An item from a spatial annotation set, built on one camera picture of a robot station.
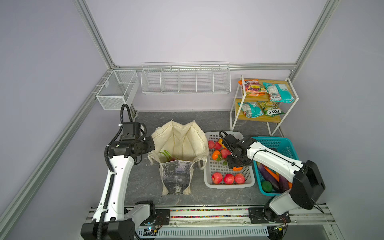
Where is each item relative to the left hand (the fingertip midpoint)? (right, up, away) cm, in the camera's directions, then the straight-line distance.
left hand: (151, 146), depth 74 cm
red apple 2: (+40, -18, +6) cm, 45 cm away
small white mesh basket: (-32, +37, +30) cm, 57 cm away
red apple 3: (+46, -18, +6) cm, 50 cm away
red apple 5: (+39, -5, +12) cm, 41 cm away
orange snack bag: (+54, +32, +8) cm, 63 cm away
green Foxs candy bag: (+71, +21, +22) cm, 78 cm away
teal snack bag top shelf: (+67, +28, +6) cm, 73 cm away
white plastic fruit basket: (+37, -14, +17) cm, 43 cm away
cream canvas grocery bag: (+9, -3, +24) cm, 26 cm away
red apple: (+34, -18, +6) cm, 39 cm away
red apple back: (+36, -2, +19) cm, 41 cm away
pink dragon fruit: (+6, -7, +11) cm, 14 cm away
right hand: (+45, -12, +9) cm, 47 cm away
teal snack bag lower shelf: (+58, +21, +22) cm, 66 cm away
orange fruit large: (+45, -13, +5) cm, 47 cm away
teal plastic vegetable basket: (+78, -2, +19) cm, 80 cm away
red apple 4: (+32, -1, +19) cm, 37 cm away
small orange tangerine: (+34, -7, +15) cm, 38 cm away
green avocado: (+60, -21, +3) cm, 63 cm away
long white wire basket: (+15, +43, +25) cm, 52 cm away
